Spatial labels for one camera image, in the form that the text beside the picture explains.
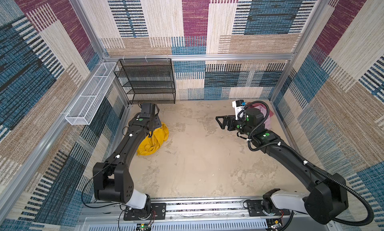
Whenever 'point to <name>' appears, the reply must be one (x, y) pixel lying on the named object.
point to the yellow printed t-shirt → (150, 144)
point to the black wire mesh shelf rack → (147, 81)
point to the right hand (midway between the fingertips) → (222, 119)
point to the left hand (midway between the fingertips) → (154, 119)
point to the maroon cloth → (270, 113)
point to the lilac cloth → (268, 123)
